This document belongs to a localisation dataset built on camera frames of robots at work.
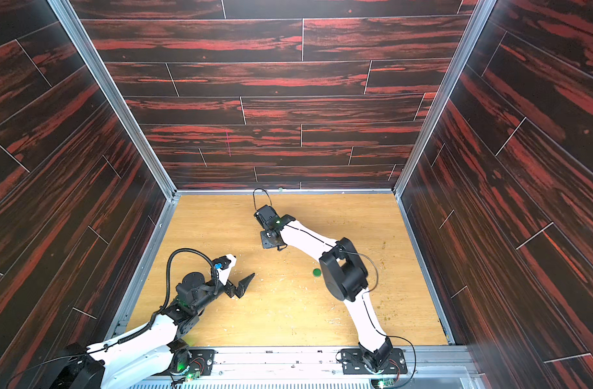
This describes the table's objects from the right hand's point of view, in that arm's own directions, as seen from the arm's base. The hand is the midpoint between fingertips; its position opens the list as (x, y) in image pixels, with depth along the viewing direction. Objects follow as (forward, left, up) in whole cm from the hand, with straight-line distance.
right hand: (276, 237), depth 97 cm
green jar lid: (-12, -17, -6) cm, 22 cm away
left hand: (-17, +9, +7) cm, 20 cm away
